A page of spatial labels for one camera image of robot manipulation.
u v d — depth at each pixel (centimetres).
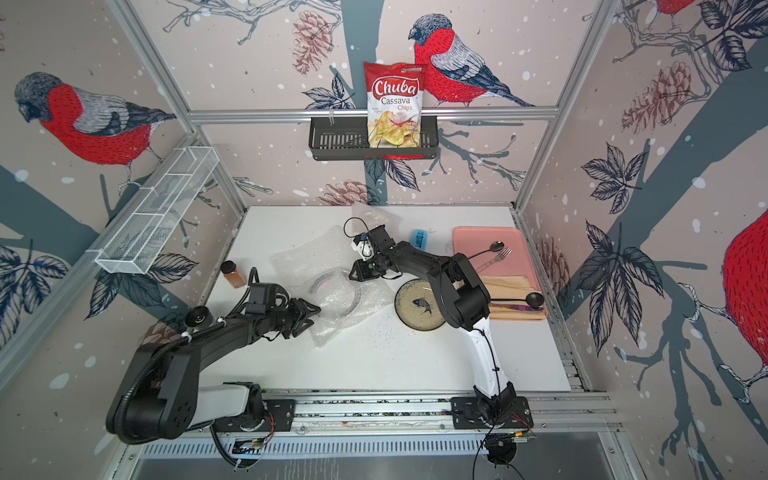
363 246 90
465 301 57
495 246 107
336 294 92
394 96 83
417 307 92
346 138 95
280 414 73
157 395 42
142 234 73
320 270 101
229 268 92
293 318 81
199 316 79
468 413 73
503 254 104
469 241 109
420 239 107
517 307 92
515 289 97
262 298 73
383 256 86
